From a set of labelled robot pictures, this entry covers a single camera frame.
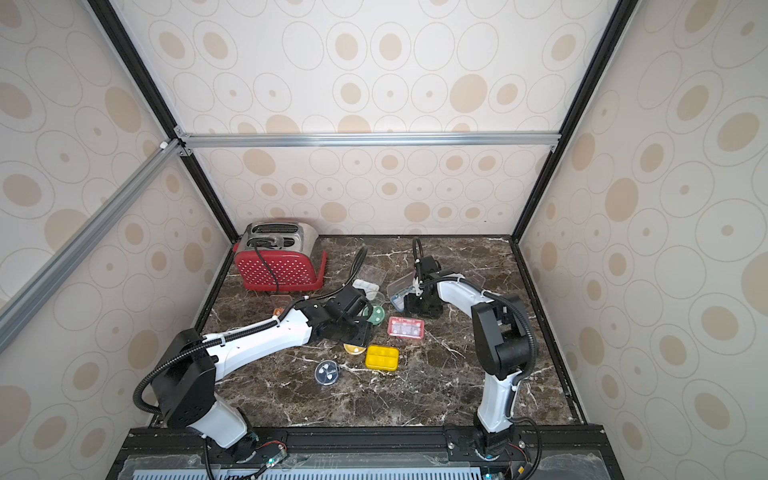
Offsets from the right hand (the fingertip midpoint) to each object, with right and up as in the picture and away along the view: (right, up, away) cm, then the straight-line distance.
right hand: (424, 312), depth 96 cm
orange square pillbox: (-47, 0, +1) cm, 47 cm away
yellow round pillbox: (-22, -11, -6) cm, 25 cm away
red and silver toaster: (-45, +18, -3) cm, 49 cm away
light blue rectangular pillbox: (-8, +7, +6) cm, 12 cm away
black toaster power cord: (-49, +15, -4) cm, 52 cm away
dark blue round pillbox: (-29, -15, -11) cm, 34 cm away
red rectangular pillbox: (-6, -5, -1) cm, 8 cm away
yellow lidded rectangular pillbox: (-13, -12, -9) cm, 20 cm away
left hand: (-15, -4, -13) cm, 21 cm away
